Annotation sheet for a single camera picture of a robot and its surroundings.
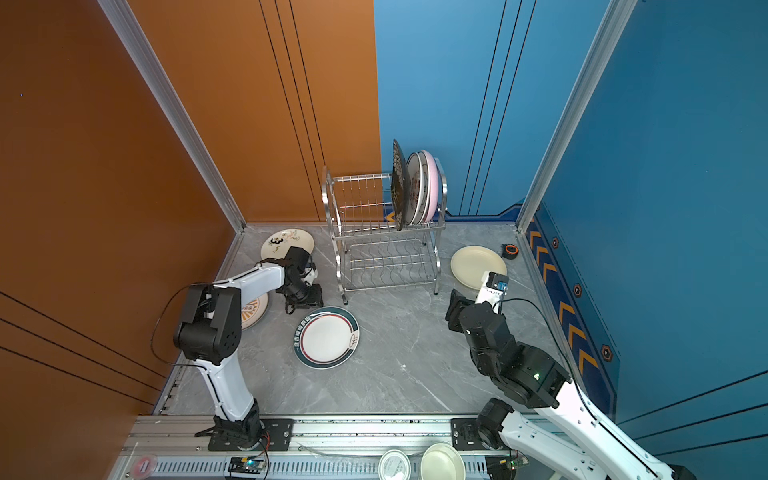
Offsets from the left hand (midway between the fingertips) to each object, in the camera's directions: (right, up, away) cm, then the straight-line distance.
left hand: (318, 301), depth 97 cm
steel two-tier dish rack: (+17, +17, +8) cm, 25 cm away
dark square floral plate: (+27, +34, -14) cm, 46 cm away
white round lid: (+25, -30, -33) cm, 51 cm away
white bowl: (+37, -34, -27) cm, 57 cm away
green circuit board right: (+52, -34, -28) cm, 68 cm away
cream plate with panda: (-20, +19, +16) cm, 32 cm away
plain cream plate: (+52, +12, +9) cm, 55 cm away
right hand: (+39, +6, -30) cm, 50 cm away
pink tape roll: (-34, -35, -27) cm, 56 cm away
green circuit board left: (-11, -35, -26) cm, 45 cm away
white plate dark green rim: (+4, -10, -8) cm, 13 cm away
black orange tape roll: (+67, +16, +11) cm, 70 cm away
